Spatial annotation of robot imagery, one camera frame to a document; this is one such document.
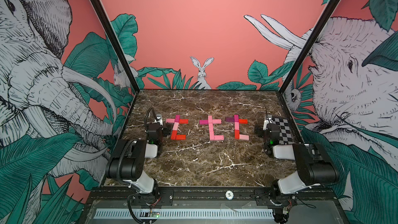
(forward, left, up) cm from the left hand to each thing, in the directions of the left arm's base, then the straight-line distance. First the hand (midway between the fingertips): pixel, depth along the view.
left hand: (160, 120), depth 95 cm
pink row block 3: (-10, -36, -7) cm, 38 cm away
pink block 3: (+4, -32, -7) cm, 33 cm away
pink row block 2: (-8, -32, -6) cm, 33 cm away
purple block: (+3, -45, -6) cm, 46 cm away
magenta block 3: (+4, -50, -6) cm, 50 cm away
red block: (+4, -14, -8) cm, 17 cm away
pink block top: (+2, -36, -6) cm, 37 cm away
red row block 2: (-8, -48, -6) cm, 49 cm away
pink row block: (-1, -32, -7) cm, 33 cm away
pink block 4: (-2, -49, -7) cm, 50 cm away
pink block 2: (-1, -9, -5) cm, 11 cm away
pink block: (+4, -5, -6) cm, 9 cm away
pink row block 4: (-10, -52, -6) cm, 53 cm away
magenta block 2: (+2, -28, -7) cm, 29 cm away
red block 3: (+1, -54, -7) cm, 55 cm away
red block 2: (-6, -8, -6) cm, 12 cm away
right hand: (-4, -66, 0) cm, 66 cm away
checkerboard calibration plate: (-10, -78, -4) cm, 79 cm away
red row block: (-8, -13, -7) cm, 17 cm away
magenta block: (+6, -9, -7) cm, 13 cm away
